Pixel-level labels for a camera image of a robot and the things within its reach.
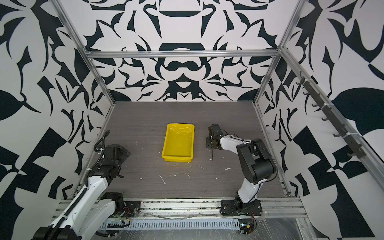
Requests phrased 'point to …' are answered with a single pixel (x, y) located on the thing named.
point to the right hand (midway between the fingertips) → (211, 141)
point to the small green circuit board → (246, 228)
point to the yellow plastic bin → (178, 145)
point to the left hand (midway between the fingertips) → (118, 152)
